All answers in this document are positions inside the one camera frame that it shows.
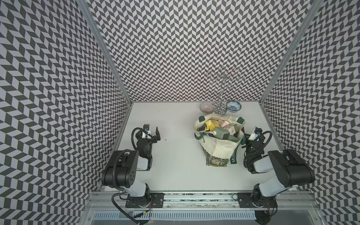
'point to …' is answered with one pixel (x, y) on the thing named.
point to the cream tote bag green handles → (220, 152)
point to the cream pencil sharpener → (232, 131)
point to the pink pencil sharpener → (223, 123)
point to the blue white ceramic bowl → (233, 106)
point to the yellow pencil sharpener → (211, 124)
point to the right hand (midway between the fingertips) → (249, 130)
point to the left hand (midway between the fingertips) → (150, 128)
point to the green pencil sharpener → (222, 133)
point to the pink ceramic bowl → (206, 108)
